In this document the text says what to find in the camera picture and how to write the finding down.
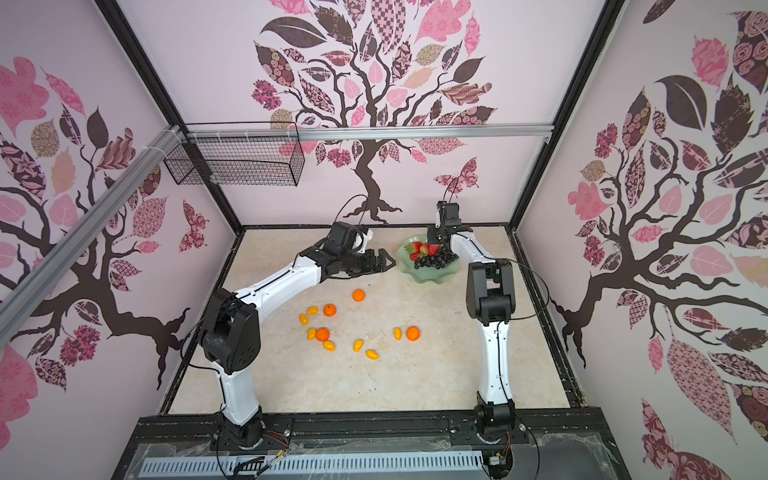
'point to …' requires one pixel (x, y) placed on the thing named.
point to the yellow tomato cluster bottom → (329, 346)
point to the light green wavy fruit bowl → (424, 273)
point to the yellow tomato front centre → (358, 344)
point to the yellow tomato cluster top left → (312, 310)
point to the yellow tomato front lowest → (371, 354)
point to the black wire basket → (238, 154)
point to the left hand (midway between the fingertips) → (385, 268)
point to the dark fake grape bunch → (443, 257)
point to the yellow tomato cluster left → (303, 319)
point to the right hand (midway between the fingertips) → (439, 227)
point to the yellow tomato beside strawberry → (398, 334)
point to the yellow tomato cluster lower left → (311, 334)
